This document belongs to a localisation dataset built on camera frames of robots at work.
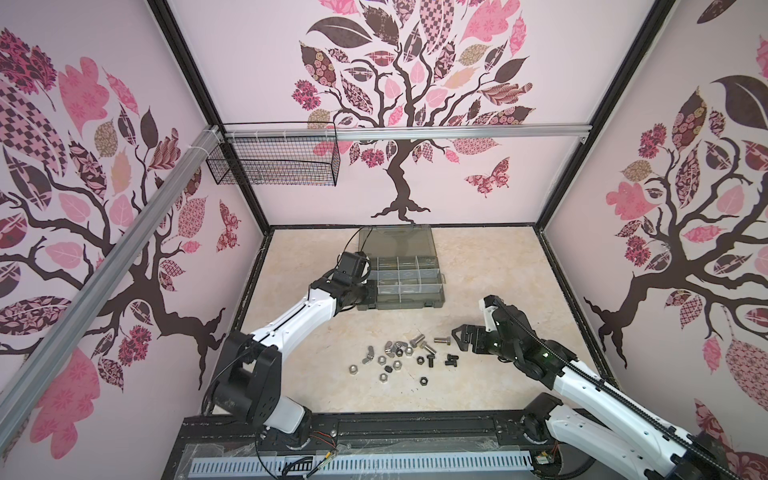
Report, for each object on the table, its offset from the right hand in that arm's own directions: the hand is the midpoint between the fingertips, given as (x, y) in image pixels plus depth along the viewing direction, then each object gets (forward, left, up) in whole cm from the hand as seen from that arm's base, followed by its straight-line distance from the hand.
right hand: (464, 330), depth 80 cm
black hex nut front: (-10, +11, -10) cm, 18 cm away
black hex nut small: (-4, +12, -10) cm, 16 cm away
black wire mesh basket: (+51, +56, +24) cm, 80 cm away
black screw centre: (-5, +9, -10) cm, 14 cm away
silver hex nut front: (-9, +23, -11) cm, 27 cm away
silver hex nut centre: (-5, +19, -11) cm, 22 cm away
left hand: (+11, +25, 0) cm, 28 cm away
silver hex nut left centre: (-4, +23, -10) cm, 26 cm away
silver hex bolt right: (+1, +5, -9) cm, 10 cm away
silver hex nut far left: (-7, +31, -10) cm, 34 cm away
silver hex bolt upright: (0, +13, -9) cm, 16 cm away
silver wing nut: (-3, +27, -9) cm, 28 cm away
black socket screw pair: (-5, +3, -10) cm, 12 cm away
